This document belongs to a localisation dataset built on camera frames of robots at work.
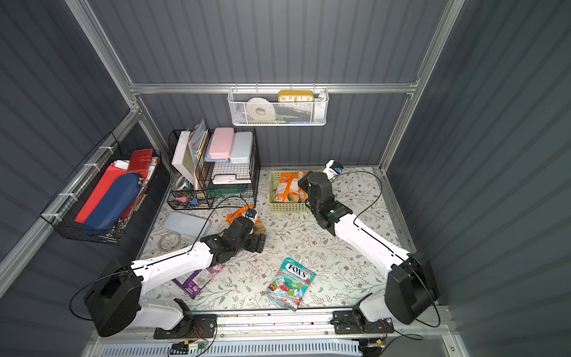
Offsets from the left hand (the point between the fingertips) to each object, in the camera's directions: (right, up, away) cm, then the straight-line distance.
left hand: (256, 234), depth 85 cm
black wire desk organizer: (-20, +27, +6) cm, 34 cm away
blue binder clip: (-32, +12, +19) cm, 39 cm away
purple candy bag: (-22, -17, -5) cm, 28 cm away
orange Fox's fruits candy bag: (-13, +5, +14) cm, 20 cm away
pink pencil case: (-16, +38, +11) cm, 43 cm away
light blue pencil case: (-7, +34, +9) cm, 36 cm away
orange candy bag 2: (+17, +15, +17) cm, 28 cm away
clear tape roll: (-38, -8, +6) cm, 39 cm away
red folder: (-49, +17, -13) cm, 54 cm away
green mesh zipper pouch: (-16, +17, +10) cm, 26 cm away
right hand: (+21, +23, -5) cm, 32 cm away
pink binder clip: (-39, +13, +19) cm, 45 cm away
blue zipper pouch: (-40, +14, -17) cm, 46 cm away
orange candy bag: (+12, +17, +19) cm, 28 cm away
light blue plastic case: (-34, +2, +14) cm, 36 cm away
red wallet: (-40, +28, -7) cm, 49 cm away
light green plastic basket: (+6, +10, +14) cm, 18 cm away
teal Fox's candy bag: (+14, -17, -5) cm, 23 cm away
